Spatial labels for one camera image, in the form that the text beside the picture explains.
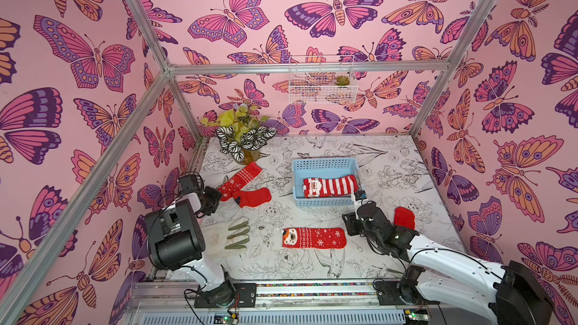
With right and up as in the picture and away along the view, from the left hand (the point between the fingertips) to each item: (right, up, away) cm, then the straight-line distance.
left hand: (223, 193), depth 97 cm
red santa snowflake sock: (+38, -15, -12) cm, 43 cm away
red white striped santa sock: (+40, +3, 0) cm, 40 cm away
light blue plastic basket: (+44, +10, +7) cm, 46 cm away
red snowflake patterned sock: (+1, +1, +3) cm, 3 cm away
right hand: (+50, -5, -13) cm, 52 cm away
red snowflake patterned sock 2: (+76, -9, -5) cm, 77 cm away
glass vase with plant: (+10, +26, -8) cm, 29 cm away
